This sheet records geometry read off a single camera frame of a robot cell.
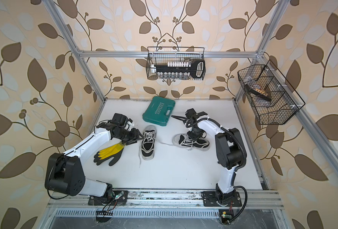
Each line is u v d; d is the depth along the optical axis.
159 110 1.08
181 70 0.85
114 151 0.89
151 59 0.96
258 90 0.75
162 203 0.74
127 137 0.74
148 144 0.88
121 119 0.71
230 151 0.49
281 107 0.71
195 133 0.80
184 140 0.91
